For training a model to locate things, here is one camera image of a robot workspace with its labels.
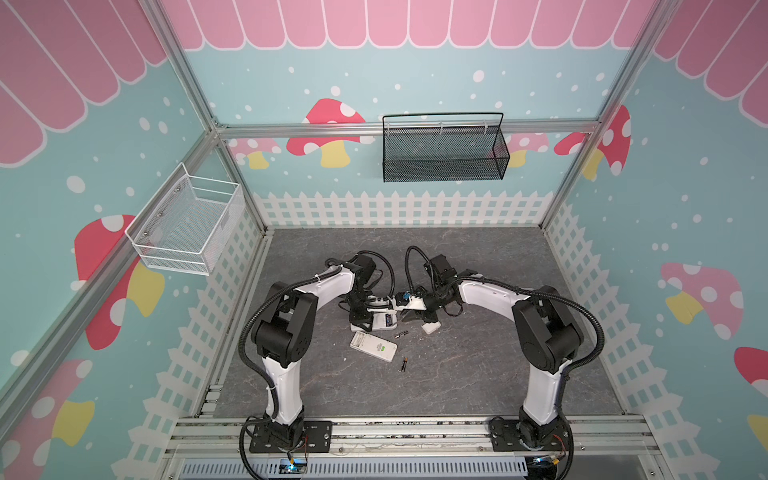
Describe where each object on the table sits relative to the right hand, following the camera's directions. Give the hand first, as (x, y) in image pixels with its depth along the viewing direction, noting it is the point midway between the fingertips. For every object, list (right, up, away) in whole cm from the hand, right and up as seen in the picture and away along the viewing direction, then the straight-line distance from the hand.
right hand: (404, 311), depth 91 cm
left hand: (-12, -3, +3) cm, 13 cm away
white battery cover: (+9, -6, +3) cm, 11 cm away
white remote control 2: (-6, -3, +3) cm, 8 cm away
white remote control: (-9, -10, -2) cm, 14 cm away
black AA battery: (-1, -7, +1) cm, 7 cm away
